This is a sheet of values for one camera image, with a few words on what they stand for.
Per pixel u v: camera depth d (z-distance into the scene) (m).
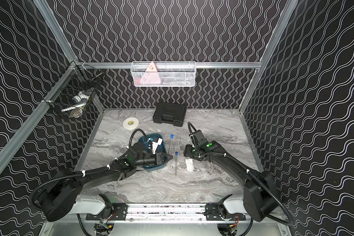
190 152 0.75
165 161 0.74
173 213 0.76
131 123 1.11
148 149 0.72
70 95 0.92
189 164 0.88
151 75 0.90
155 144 0.74
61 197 0.43
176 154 0.97
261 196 0.41
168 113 1.11
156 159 0.70
